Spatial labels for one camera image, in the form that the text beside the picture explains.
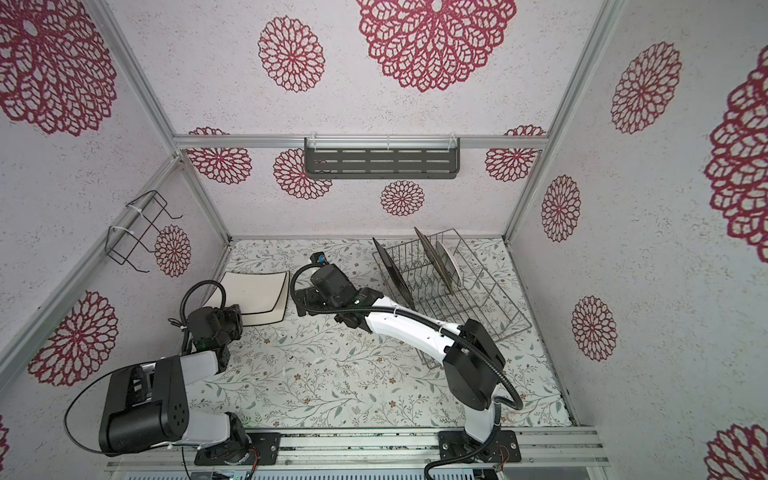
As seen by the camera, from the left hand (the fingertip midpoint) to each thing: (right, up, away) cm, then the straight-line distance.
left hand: (240, 306), depth 92 cm
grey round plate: (+65, +13, +1) cm, 66 cm away
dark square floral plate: (+48, +10, -8) cm, 49 cm away
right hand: (+24, +7, -13) cm, 28 cm away
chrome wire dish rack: (+77, -1, +8) cm, 77 cm away
